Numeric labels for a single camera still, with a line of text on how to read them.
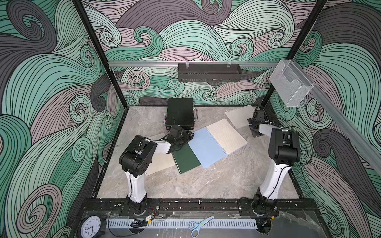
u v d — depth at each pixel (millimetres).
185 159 902
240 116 1268
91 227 658
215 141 988
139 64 1875
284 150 545
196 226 678
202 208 743
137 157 503
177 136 806
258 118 832
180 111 1160
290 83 776
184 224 697
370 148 513
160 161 908
